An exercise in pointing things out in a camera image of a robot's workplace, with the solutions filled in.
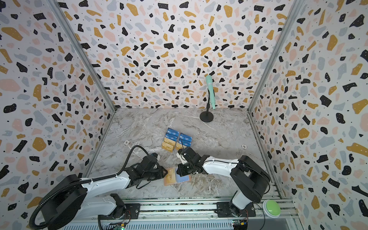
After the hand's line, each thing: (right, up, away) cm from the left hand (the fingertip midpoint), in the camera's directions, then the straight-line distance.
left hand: (170, 171), depth 84 cm
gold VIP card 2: (-2, +16, +11) cm, 19 cm away
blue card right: (+8, +16, +8) cm, 19 cm away
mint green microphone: (+25, +53, +11) cm, 60 cm away
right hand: (+4, +1, -1) cm, 4 cm away
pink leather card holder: (+5, -5, +1) cm, 7 cm away
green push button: (+54, -15, -11) cm, 57 cm away
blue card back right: (+9, +19, +9) cm, 23 cm away
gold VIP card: (0, -4, +1) cm, 4 cm away
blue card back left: (0, +22, +11) cm, 25 cm away
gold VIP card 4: (-3, +12, +11) cm, 17 cm away
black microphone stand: (+25, +33, +32) cm, 53 cm away
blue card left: (-1, +19, +11) cm, 22 cm away
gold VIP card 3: (+4, +13, +10) cm, 17 cm away
